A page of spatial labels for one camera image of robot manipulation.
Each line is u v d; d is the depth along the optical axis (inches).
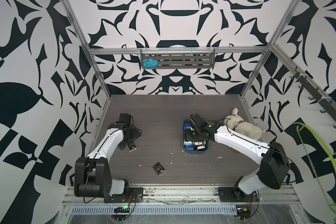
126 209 28.7
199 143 34.2
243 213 28.1
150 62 36.0
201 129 24.5
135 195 29.3
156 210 28.0
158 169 31.9
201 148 33.4
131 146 35.3
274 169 16.2
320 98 23.1
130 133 30.5
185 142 34.4
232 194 26.4
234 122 37.2
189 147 34.9
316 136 23.7
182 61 36.9
